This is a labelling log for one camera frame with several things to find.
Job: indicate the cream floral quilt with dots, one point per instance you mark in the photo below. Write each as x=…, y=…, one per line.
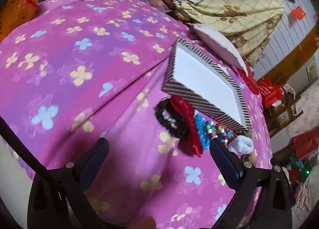
x=248, y=24

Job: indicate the white pink pillow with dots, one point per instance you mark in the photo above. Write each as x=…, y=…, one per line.
x=220, y=45

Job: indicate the black hair scrunchie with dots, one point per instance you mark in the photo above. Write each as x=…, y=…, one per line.
x=170, y=119

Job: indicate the red ribbon bow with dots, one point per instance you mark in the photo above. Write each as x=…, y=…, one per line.
x=186, y=111

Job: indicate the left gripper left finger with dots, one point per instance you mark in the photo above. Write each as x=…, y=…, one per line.
x=85, y=170

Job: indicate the striped white tray box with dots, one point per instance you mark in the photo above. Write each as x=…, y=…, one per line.
x=198, y=80

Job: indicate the orange plastic basket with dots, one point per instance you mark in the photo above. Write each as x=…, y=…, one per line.
x=16, y=13

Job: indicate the red shopping bag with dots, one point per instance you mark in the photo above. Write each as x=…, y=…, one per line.
x=270, y=92

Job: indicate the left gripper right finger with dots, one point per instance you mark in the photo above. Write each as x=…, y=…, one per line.
x=233, y=170

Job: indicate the pink floral bed sheet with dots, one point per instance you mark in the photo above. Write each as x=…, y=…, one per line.
x=86, y=69

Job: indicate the wooden shelf rack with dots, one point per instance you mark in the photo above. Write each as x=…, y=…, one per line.
x=279, y=117

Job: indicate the white fluffy hair accessory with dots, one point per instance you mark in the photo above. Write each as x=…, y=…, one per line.
x=241, y=145

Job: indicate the red cushion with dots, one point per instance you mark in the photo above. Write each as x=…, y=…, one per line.
x=249, y=80

